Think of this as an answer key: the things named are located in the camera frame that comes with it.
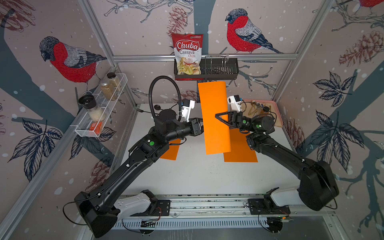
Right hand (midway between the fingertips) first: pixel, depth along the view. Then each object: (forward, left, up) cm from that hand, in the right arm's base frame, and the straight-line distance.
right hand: (216, 120), depth 59 cm
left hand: (-1, +1, +1) cm, 1 cm away
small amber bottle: (+36, -40, -31) cm, 62 cm away
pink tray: (+46, -41, -39) cm, 73 cm away
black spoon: (+44, +42, -38) cm, 72 cm away
